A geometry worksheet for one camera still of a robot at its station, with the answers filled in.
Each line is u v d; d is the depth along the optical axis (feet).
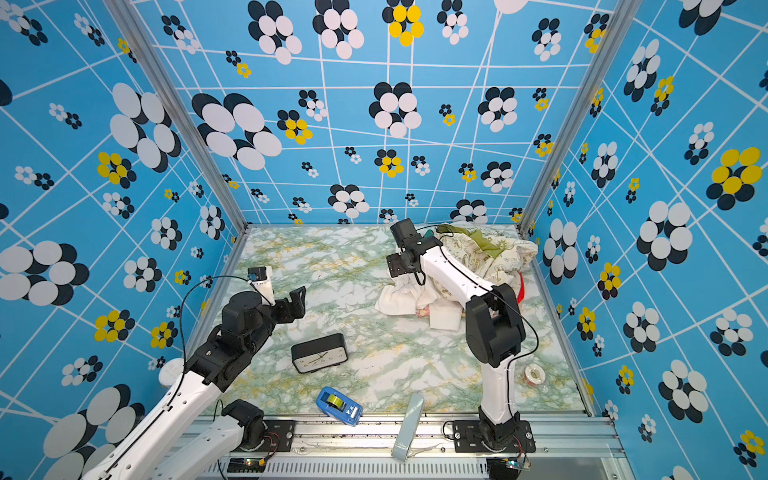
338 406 2.45
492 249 3.09
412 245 2.24
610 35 2.34
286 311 2.17
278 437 2.40
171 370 2.26
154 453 1.43
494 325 1.66
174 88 2.72
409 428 2.41
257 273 2.07
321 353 2.63
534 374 2.65
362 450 2.37
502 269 2.86
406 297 3.06
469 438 2.38
